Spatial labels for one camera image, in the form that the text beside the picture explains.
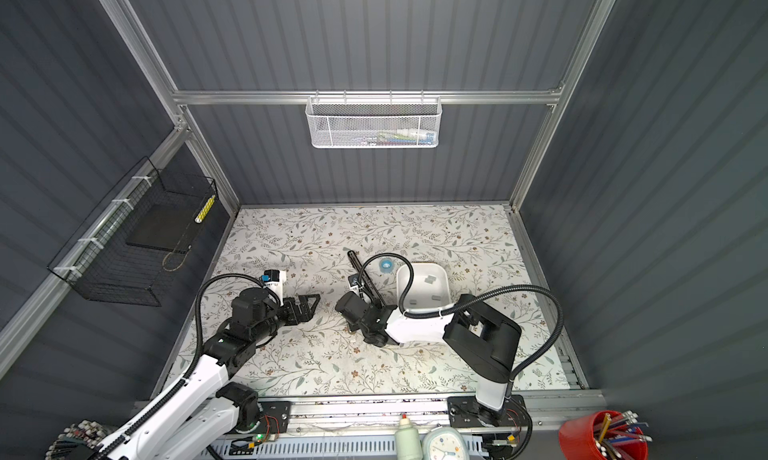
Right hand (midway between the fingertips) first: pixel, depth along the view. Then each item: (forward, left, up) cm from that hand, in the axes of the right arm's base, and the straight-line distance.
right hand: (359, 307), depth 89 cm
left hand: (-2, +13, +9) cm, 16 cm away
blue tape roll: (+17, -8, -3) cm, 19 cm away
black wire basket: (+6, +54, +25) cm, 60 cm away
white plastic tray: (+8, -22, -4) cm, 24 cm away
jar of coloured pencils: (-35, +51, +14) cm, 63 cm away
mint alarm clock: (-33, -22, -1) cm, 40 cm away
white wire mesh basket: (+76, -2, +17) cm, 77 cm away
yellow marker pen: (+18, +42, +25) cm, 52 cm away
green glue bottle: (-33, -13, +4) cm, 36 cm away
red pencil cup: (-32, -55, +7) cm, 64 cm away
